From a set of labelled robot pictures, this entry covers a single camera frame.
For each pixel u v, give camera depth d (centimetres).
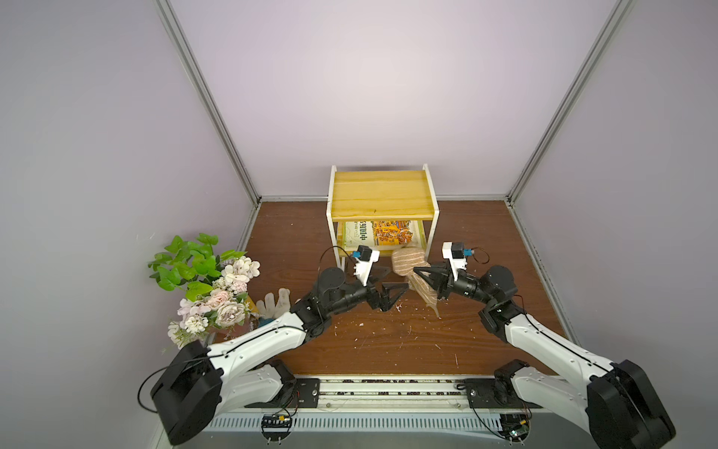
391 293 63
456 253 62
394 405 73
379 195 77
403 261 70
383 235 87
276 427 71
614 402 39
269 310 90
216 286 64
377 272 74
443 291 64
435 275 67
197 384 40
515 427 71
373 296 63
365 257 64
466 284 64
